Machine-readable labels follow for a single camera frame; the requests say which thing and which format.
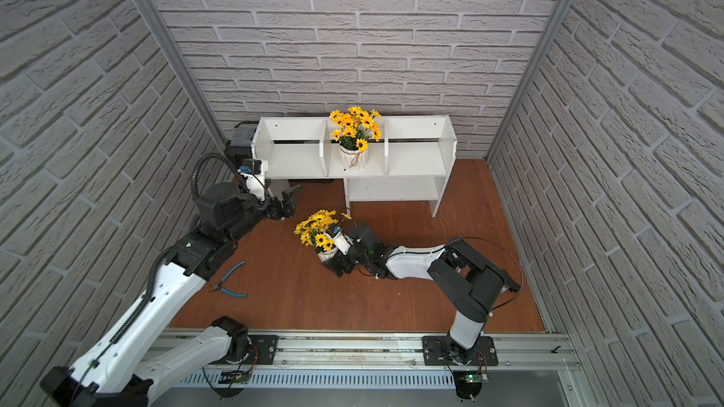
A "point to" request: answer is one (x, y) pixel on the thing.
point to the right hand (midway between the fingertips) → (336, 250)
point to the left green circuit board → (236, 377)
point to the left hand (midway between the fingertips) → (289, 179)
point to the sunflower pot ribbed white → (312, 232)
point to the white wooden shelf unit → (410, 162)
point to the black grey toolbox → (242, 136)
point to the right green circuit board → (477, 378)
